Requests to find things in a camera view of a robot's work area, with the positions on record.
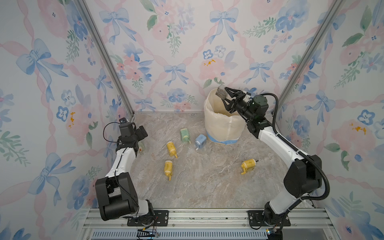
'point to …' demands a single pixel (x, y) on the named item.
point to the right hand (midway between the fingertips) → (223, 90)
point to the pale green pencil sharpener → (141, 146)
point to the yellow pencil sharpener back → (172, 149)
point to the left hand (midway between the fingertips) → (136, 130)
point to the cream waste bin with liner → (221, 126)
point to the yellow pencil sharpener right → (248, 165)
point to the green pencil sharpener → (185, 135)
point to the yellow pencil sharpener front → (168, 169)
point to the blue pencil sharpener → (200, 141)
